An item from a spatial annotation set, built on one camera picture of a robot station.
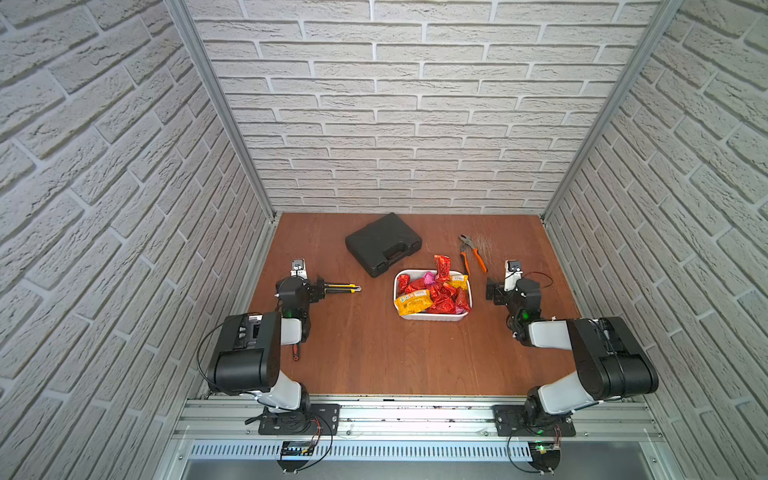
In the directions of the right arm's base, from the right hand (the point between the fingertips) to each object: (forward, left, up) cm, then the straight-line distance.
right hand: (507, 277), depth 94 cm
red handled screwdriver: (-19, +67, -5) cm, 69 cm away
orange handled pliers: (+20, +8, -5) cm, 22 cm away
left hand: (+5, +66, +3) cm, 66 cm away
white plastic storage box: (-11, +19, -2) cm, 22 cm away
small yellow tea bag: (-1, +17, +1) cm, 17 cm away
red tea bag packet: (+4, +21, +2) cm, 22 cm away
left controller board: (-42, +64, -7) cm, 77 cm away
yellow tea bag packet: (-9, +32, +3) cm, 33 cm away
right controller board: (-47, +3, -6) cm, 47 cm away
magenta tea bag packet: (0, +26, +2) cm, 26 cm away
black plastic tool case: (+18, +40, -1) cm, 44 cm away
